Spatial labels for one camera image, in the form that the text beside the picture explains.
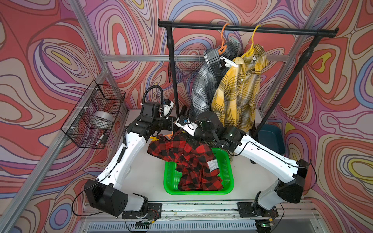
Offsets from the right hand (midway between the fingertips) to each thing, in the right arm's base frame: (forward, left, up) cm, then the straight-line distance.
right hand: (183, 135), depth 68 cm
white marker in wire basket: (+1, +43, -3) cm, 43 cm away
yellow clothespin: (+4, +16, -8) cm, 18 cm away
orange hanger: (+4, +8, -4) cm, 10 cm away
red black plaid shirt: (-7, -6, -17) cm, 19 cm away
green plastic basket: (-10, +8, -29) cm, 32 cm away
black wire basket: (+2, +49, +4) cm, 49 cm away
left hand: (+9, +2, 0) cm, 9 cm away
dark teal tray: (+18, -62, -30) cm, 72 cm away
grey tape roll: (+8, +40, +5) cm, 41 cm away
